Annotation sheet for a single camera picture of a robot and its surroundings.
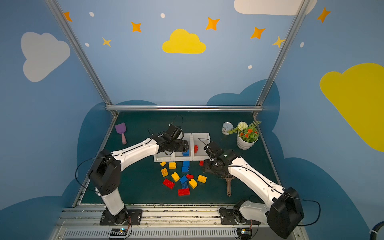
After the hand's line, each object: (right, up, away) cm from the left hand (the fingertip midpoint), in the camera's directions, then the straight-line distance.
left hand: (184, 145), depth 89 cm
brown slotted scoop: (+27, -19, -1) cm, 33 cm away
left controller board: (-31, -41, -16) cm, 54 cm away
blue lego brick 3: (0, -20, -3) cm, 20 cm away
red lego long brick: (-9, -21, -5) cm, 24 cm away
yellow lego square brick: (-7, -13, +1) cm, 15 cm away
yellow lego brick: (-5, -18, -3) cm, 19 cm away
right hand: (+14, -11, -9) cm, 20 cm away
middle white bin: (+2, -7, +5) cm, 9 cm away
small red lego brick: (+4, -18, -3) cm, 19 cm away
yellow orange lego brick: (-11, -15, -3) cm, 19 cm away
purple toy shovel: (-49, +10, +22) cm, 55 cm away
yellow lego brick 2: (+11, -20, -1) cm, 23 cm away
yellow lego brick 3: (+5, -21, -5) cm, 23 cm away
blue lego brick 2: (+1, -6, +7) cm, 9 cm away
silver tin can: (+30, +11, +18) cm, 37 cm away
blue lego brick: (+1, -12, +2) cm, 12 cm away
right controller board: (+31, -42, -16) cm, 55 cm away
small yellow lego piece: (-14, -12, +3) cm, 18 cm away
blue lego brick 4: (0, -23, -4) cm, 23 cm away
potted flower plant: (+39, +7, -1) cm, 39 cm away
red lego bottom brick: (+1, -25, -8) cm, 26 cm away
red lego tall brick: (+7, -3, +8) cm, 11 cm away
